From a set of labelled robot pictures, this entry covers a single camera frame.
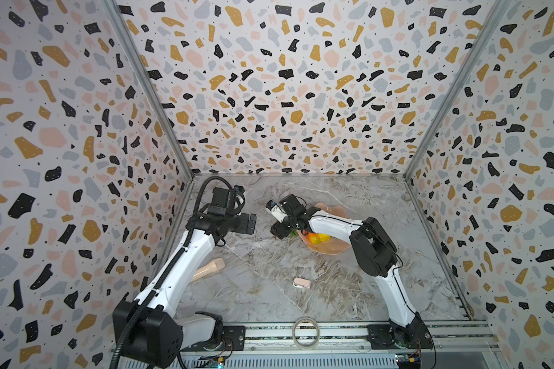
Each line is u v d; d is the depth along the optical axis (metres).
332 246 0.92
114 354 0.33
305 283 0.84
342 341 0.74
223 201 0.60
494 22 0.73
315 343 0.73
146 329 0.38
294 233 0.96
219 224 0.55
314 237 0.92
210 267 0.86
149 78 0.86
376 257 0.56
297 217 0.77
